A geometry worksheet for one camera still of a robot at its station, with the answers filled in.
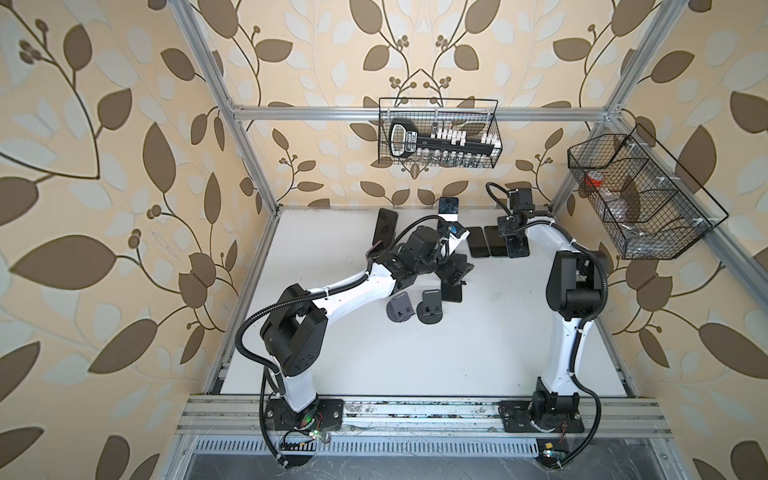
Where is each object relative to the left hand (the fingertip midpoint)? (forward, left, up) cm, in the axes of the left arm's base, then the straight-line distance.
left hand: (465, 251), depth 79 cm
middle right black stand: (-1, 0, -22) cm, 22 cm away
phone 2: (+25, +1, -9) cm, 27 cm away
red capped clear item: (+23, -39, +8) cm, 46 cm away
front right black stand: (-8, +8, -18) cm, 22 cm away
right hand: (+21, -23, -13) cm, 34 cm away
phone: (+13, +22, -7) cm, 27 cm away
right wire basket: (+7, -44, +13) cm, 46 cm away
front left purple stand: (-9, +17, -17) cm, 26 cm away
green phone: (+16, -16, -16) cm, 28 cm away
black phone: (+21, -11, -23) cm, 33 cm away
